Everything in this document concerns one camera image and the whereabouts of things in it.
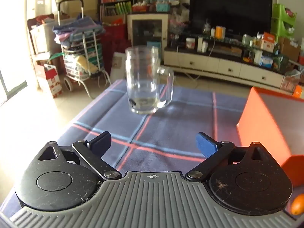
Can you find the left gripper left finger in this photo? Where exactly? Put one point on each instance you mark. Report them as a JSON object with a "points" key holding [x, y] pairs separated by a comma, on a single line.
{"points": [[92, 151]]}

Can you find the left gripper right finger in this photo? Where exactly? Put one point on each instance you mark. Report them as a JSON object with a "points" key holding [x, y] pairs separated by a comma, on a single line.
{"points": [[214, 152]]}

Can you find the orange fruit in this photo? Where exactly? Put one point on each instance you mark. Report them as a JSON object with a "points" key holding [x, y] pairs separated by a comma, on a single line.
{"points": [[297, 206]]}

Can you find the blue plaid tablecloth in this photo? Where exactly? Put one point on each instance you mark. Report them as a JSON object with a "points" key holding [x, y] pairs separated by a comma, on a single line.
{"points": [[153, 153]]}

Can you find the orange cardboard box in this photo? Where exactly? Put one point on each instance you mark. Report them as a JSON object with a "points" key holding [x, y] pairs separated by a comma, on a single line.
{"points": [[276, 121]]}

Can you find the clear glass mug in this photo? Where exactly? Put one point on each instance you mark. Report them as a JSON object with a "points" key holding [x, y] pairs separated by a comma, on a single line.
{"points": [[149, 85]]}

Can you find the white tv stand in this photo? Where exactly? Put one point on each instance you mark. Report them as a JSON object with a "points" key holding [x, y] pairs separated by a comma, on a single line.
{"points": [[221, 67]]}

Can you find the red shopping bag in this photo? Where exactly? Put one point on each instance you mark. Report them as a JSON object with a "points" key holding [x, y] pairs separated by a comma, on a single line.
{"points": [[115, 39]]}

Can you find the shopping trolley cart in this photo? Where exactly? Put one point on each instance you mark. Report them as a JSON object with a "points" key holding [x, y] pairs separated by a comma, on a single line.
{"points": [[81, 49]]}

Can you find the white glass-door cabinet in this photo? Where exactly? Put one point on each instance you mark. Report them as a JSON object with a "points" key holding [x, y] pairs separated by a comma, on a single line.
{"points": [[149, 29]]}

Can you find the black flat television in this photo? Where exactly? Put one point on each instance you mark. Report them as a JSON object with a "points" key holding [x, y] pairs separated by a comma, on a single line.
{"points": [[239, 17]]}

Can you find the green plastic shelf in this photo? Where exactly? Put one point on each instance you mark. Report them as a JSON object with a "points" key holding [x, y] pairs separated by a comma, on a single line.
{"points": [[283, 21]]}

